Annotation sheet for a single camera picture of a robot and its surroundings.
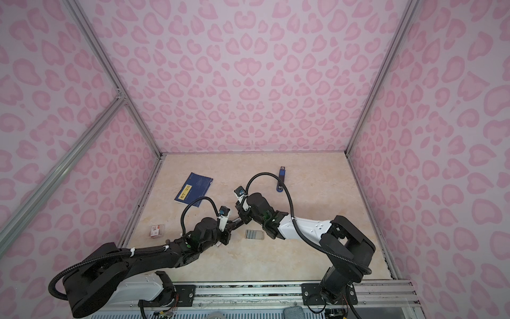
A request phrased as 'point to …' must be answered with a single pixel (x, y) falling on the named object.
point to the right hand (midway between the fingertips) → (239, 202)
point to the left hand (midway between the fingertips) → (235, 220)
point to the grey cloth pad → (293, 312)
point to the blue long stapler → (279, 186)
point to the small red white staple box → (156, 230)
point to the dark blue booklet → (196, 186)
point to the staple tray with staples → (254, 234)
